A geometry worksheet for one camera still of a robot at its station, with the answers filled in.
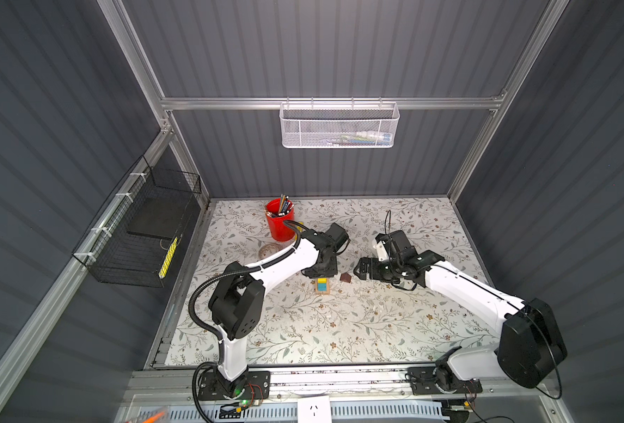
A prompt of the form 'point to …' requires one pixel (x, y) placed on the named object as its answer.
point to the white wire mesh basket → (338, 125)
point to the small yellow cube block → (322, 280)
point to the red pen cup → (278, 211)
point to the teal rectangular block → (322, 286)
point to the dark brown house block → (345, 277)
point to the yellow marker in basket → (168, 258)
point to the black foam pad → (157, 216)
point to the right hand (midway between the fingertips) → (367, 273)
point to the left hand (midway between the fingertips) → (327, 273)
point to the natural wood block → (327, 292)
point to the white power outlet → (314, 410)
